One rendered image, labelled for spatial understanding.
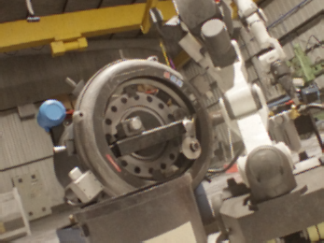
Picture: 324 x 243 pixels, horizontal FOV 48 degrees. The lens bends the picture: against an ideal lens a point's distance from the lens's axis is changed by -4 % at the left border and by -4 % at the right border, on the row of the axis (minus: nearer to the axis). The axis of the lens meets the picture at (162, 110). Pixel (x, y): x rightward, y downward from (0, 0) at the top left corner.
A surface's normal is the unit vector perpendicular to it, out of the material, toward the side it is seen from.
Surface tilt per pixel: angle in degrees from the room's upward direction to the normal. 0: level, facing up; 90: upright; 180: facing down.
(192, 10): 78
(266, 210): 90
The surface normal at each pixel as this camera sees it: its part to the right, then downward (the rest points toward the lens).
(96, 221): -0.45, 0.08
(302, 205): -0.23, -0.07
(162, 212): 0.41, -0.22
